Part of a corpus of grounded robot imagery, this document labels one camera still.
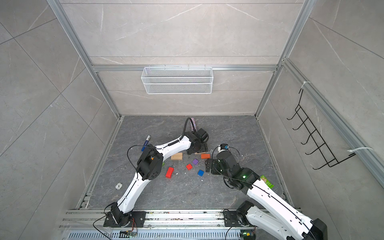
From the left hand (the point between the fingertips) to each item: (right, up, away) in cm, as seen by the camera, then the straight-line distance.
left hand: (202, 148), depth 98 cm
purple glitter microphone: (-6, +15, +16) cm, 23 cm away
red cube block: (-9, -11, -6) cm, 15 cm away
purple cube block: (-5, -8, -5) cm, 11 cm away
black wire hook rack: (+50, +5, -35) cm, 61 cm away
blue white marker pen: (-39, +3, +3) cm, 40 cm away
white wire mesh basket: (-17, +46, +3) cm, 49 cm away
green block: (-18, -1, -38) cm, 42 cm away
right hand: (+4, -4, -21) cm, 21 cm away
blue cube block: (-2, -14, -8) cm, 16 cm away
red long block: (-20, -13, -12) cm, 27 cm away
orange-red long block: (+1, -5, -3) cm, 6 cm away
